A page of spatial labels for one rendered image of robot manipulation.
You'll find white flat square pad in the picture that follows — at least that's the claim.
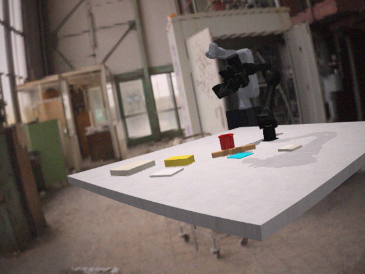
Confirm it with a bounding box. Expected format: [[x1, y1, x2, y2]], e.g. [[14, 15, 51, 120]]
[[149, 168, 184, 178]]

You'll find tan wooden flat bar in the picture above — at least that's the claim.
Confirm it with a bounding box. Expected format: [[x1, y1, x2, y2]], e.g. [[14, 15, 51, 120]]
[[212, 144, 256, 158]]

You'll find yellow flat block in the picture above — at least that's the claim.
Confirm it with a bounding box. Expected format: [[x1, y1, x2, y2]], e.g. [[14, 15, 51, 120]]
[[164, 155, 195, 167]]

